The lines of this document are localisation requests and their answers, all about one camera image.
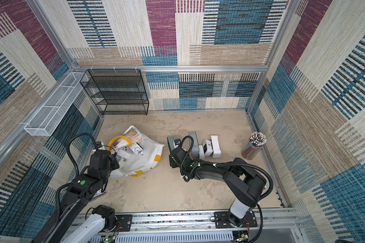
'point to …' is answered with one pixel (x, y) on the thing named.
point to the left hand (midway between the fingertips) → (111, 156)
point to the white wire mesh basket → (42, 123)
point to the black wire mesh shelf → (117, 91)
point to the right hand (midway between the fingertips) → (177, 156)
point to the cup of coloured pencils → (251, 149)
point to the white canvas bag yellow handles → (137, 155)
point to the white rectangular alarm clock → (217, 152)
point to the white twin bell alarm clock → (135, 148)
